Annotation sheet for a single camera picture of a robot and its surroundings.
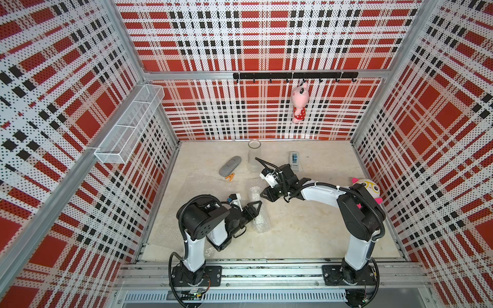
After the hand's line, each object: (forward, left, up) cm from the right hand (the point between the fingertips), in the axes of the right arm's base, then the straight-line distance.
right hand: (265, 193), depth 91 cm
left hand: (-5, +1, -3) cm, 6 cm away
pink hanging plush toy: (+37, -17, +28) cm, 49 cm away
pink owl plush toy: (+1, -52, +1) cm, 52 cm away
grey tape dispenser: (+22, -17, -3) cm, 28 cm away
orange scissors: (+13, +19, -6) cm, 24 cm away
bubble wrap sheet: (-13, +2, -1) cm, 13 cm away
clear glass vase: (+19, +5, +10) cm, 22 cm away
